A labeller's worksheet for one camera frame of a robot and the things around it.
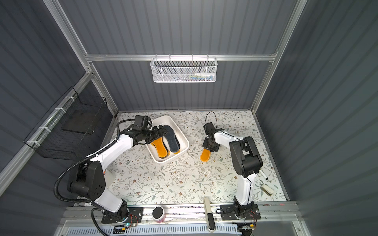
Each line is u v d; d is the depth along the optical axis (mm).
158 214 696
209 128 812
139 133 664
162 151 934
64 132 722
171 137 1018
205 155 939
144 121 709
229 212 726
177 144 980
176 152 939
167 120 1107
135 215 724
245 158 516
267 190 788
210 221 677
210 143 841
